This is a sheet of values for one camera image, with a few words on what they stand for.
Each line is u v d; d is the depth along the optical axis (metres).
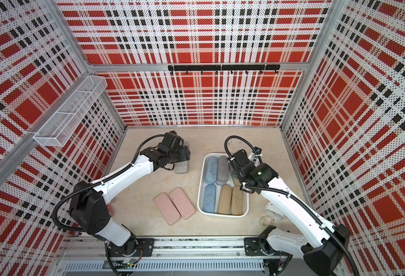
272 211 0.77
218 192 0.90
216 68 0.89
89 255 0.74
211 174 0.91
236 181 0.92
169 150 0.65
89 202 0.43
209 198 0.86
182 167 0.80
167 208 0.85
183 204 0.85
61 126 0.71
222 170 0.91
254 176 0.48
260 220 0.80
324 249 0.37
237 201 0.84
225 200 0.84
